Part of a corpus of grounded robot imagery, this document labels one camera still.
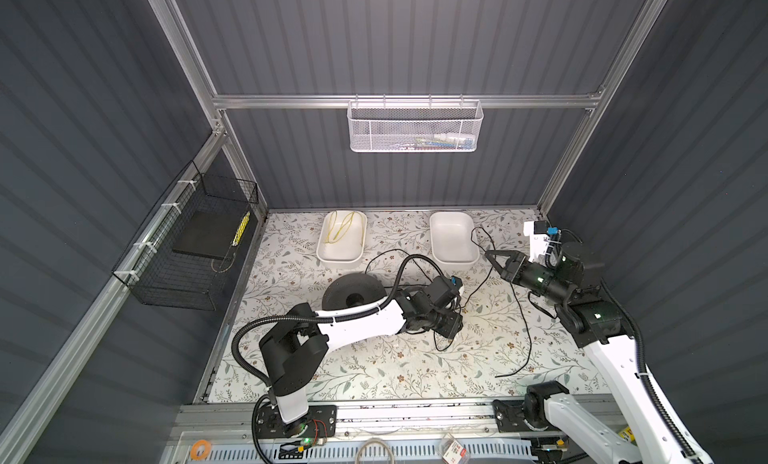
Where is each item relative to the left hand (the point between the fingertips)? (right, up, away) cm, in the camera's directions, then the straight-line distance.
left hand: (458, 323), depth 80 cm
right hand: (+4, +19, -13) cm, 23 cm away
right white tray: (+5, +23, +33) cm, 40 cm away
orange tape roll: (-64, -28, -9) cm, 70 cm away
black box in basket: (-64, +25, -5) cm, 69 cm away
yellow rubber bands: (-37, +27, +39) cm, 60 cm away
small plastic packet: (-4, -26, -12) cm, 29 cm away
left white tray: (-34, +18, +25) cm, 46 cm away
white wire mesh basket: (-8, +70, +44) cm, 83 cm away
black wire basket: (-70, +19, -8) cm, 73 cm away
